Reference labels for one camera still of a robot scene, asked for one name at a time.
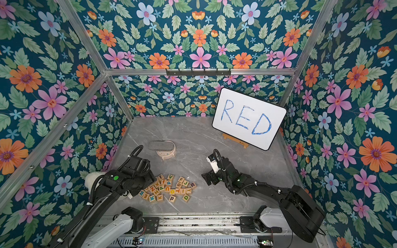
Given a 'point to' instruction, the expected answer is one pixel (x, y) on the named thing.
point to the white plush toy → (89, 179)
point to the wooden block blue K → (152, 198)
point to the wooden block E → (146, 196)
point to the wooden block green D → (186, 198)
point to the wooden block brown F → (181, 180)
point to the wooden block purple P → (172, 199)
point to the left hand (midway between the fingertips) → (154, 181)
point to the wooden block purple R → (193, 185)
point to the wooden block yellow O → (172, 191)
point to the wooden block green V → (170, 176)
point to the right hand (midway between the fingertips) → (211, 167)
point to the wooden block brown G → (178, 185)
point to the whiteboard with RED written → (255, 121)
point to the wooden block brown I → (183, 191)
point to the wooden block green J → (185, 183)
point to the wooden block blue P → (168, 183)
